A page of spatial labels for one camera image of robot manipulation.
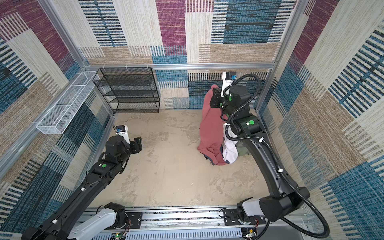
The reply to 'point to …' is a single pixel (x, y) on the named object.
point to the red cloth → (212, 131)
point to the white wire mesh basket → (57, 119)
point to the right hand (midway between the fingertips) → (213, 91)
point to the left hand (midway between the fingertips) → (135, 136)
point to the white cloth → (230, 153)
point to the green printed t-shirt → (242, 150)
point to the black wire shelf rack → (129, 90)
